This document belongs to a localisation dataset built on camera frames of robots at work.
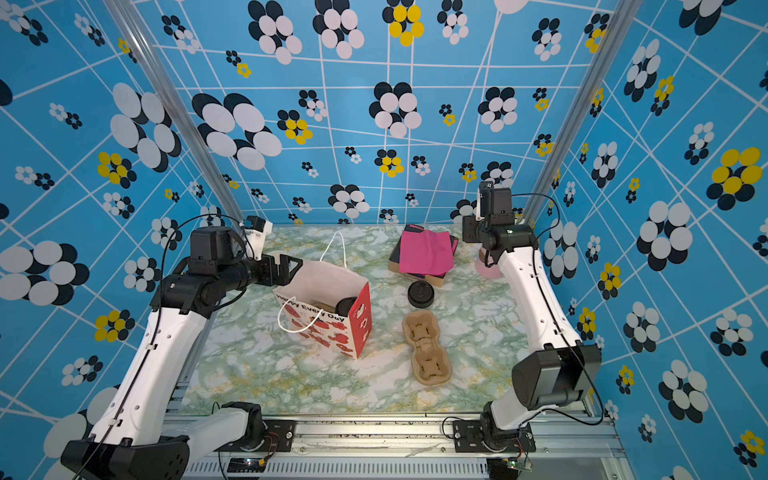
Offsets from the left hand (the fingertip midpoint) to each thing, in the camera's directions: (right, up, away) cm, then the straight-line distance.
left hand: (287, 258), depth 71 cm
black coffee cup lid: (+12, -13, +9) cm, 20 cm away
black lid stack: (+35, -12, +25) cm, 45 cm away
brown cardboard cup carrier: (+36, -30, +12) cm, 49 cm away
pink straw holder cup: (+59, -6, +37) cm, 70 cm away
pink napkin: (+38, +1, +34) cm, 51 cm away
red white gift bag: (+6, -14, +20) cm, 25 cm away
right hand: (+50, +9, +9) cm, 52 cm away
